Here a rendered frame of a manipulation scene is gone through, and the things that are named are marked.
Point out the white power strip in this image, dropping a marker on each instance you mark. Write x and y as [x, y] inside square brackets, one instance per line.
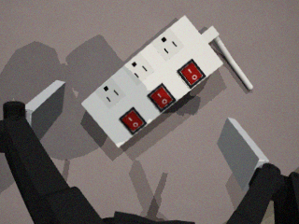
[159, 75]

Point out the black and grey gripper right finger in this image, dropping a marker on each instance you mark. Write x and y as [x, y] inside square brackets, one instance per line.
[245, 160]

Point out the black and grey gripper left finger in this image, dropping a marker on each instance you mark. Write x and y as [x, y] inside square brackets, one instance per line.
[48, 198]

